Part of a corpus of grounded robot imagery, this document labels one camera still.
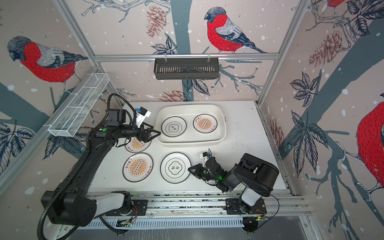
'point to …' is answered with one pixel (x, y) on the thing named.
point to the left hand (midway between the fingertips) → (154, 130)
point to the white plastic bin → (191, 125)
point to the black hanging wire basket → (169, 68)
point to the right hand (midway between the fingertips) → (186, 172)
